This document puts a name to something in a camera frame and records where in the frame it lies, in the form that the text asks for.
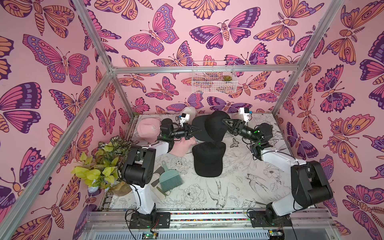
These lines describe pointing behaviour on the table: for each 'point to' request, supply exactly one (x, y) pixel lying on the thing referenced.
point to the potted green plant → (105, 172)
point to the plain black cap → (208, 158)
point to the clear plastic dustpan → (156, 186)
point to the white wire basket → (214, 77)
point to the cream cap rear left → (190, 110)
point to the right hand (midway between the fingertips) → (224, 122)
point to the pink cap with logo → (148, 129)
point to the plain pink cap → (181, 146)
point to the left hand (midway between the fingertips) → (202, 130)
